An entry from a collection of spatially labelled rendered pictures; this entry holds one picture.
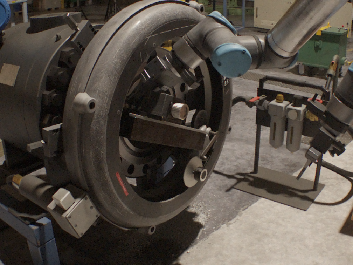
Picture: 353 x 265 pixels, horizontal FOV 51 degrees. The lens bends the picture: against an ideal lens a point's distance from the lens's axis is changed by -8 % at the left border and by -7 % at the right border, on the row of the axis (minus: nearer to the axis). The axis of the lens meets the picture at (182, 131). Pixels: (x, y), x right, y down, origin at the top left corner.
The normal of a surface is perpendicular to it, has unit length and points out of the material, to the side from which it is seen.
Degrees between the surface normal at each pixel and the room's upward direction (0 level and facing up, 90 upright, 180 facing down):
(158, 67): 66
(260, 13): 90
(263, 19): 90
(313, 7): 119
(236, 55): 109
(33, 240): 90
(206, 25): 44
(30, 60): 50
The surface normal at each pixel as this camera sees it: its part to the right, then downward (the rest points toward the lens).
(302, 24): -0.54, 0.76
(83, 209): 0.80, 0.22
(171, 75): 0.54, 0.79
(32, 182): -0.19, -0.79
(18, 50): -0.41, -0.48
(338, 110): -0.68, 0.08
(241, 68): 0.18, 0.65
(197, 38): -0.33, 0.00
